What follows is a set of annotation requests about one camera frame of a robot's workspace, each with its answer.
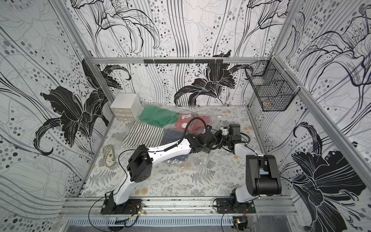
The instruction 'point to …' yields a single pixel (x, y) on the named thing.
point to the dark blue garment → (171, 135)
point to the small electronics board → (241, 222)
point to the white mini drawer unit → (126, 107)
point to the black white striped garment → (141, 134)
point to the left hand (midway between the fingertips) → (204, 144)
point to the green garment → (157, 116)
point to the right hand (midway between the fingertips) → (208, 134)
